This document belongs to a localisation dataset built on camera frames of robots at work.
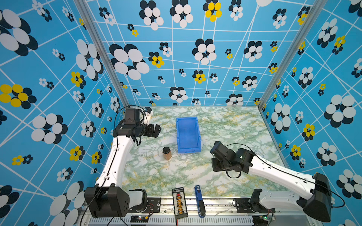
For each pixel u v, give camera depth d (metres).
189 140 1.02
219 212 0.72
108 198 0.38
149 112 0.69
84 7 0.69
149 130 0.69
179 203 0.73
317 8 0.68
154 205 0.73
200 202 0.73
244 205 0.74
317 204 0.37
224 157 0.56
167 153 0.84
